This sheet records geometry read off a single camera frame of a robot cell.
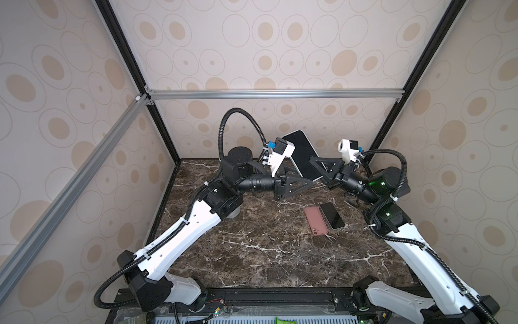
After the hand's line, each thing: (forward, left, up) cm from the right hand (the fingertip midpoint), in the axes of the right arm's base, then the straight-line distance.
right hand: (315, 164), depth 55 cm
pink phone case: (+9, -8, -47) cm, 48 cm away
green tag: (-31, +8, -45) cm, 56 cm away
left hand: (-8, +1, 0) cm, 8 cm away
